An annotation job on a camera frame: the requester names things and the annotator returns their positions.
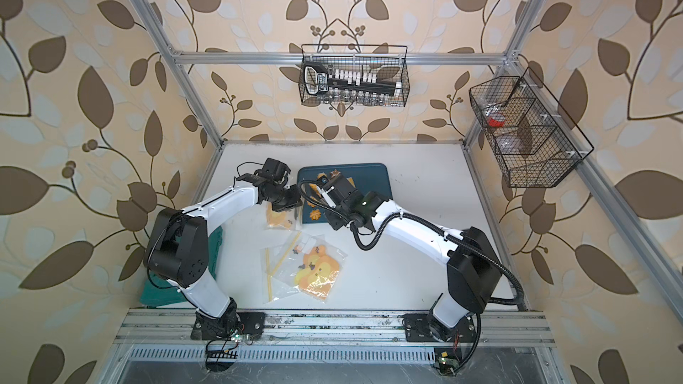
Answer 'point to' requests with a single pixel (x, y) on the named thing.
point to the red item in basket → (496, 123)
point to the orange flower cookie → (315, 215)
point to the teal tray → (366, 177)
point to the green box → (156, 292)
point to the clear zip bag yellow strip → (278, 264)
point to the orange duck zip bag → (317, 268)
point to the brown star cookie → (334, 172)
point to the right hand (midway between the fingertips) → (333, 209)
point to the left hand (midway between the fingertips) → (300, 199)
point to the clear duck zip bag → (288, 220)
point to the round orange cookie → (319, 175)
